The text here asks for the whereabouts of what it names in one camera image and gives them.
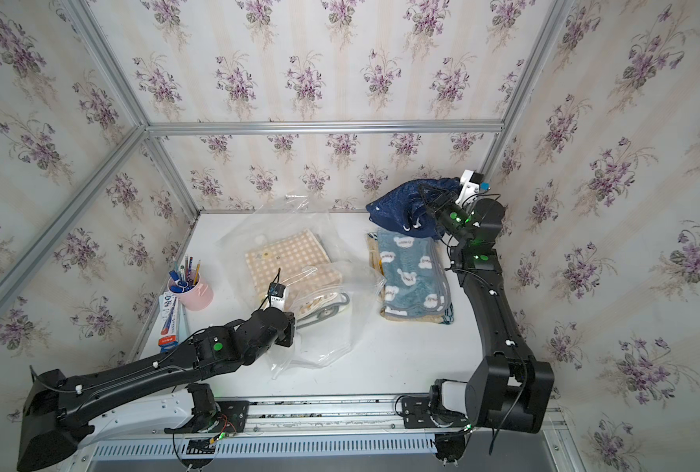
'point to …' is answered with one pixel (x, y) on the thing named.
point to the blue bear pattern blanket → (415, 282)
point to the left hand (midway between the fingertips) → (298, 319)
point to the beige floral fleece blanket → (373, 240)
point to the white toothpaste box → (169, 312)
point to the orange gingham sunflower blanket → (312, 282)
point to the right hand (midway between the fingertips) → (422, 187)
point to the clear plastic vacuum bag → (320, 339)
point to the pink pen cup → (197, 298)
